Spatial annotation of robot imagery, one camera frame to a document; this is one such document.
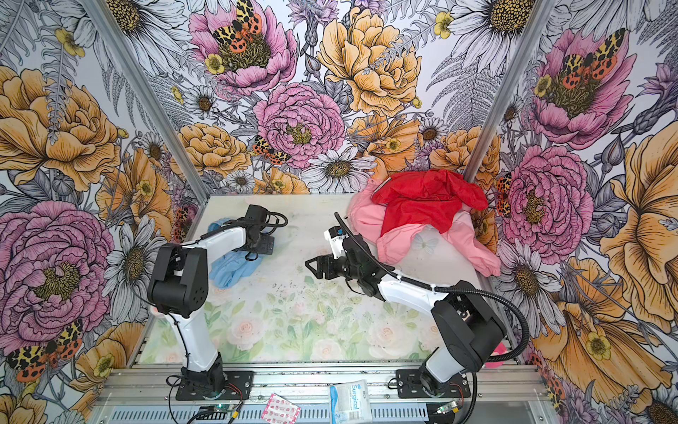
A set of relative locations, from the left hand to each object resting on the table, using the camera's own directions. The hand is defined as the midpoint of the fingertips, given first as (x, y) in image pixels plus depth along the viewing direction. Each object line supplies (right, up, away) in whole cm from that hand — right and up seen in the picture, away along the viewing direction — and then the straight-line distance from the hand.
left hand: (252, 251), depth 98 cm
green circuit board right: (+62, -39, -27) cm, 77 cm away
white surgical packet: (+36, -37, -27) cm, 58 cm away
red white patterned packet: (+17, -38, -28) cm, 50 cm away
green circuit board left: (+3, -38, -28) cm, 47 cm away
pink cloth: (+77, +5, +2) cm, 78 cm away
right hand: (+25, -4, -16) cm, 30 cm away
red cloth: (+67, +20, +5) cm, 70 cm away
